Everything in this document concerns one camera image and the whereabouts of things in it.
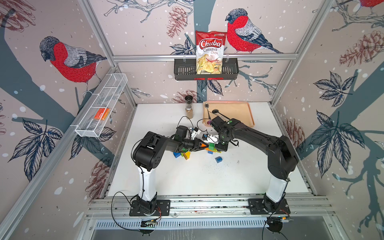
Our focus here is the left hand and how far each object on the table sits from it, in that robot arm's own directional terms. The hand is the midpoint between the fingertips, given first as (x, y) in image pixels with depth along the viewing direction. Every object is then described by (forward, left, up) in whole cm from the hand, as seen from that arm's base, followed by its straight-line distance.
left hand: (208, 145), depth 90 cm
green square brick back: (-2, -2, +4) cm, 5 cm away
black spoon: (+32, -8, -4) cm, 34 cm away
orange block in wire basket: (+2, +53, +28) cm, 60 cm away
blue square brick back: (-2, -1, -4) cm, 5 cm away
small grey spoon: (+39, -1, -4) cm, 39 cm away
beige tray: (+36, -18, -7) cm, 41 cm away
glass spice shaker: (+30, +13, +3) cm, 33 cm away
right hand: (0, -7, +1) cm, 7 cm away
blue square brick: (-4, +20, -5) cm, 21 cm away
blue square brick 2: (-7, -6, -4) cm, 10 cm away
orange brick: (0, +3, 0) cm, 3 cm away
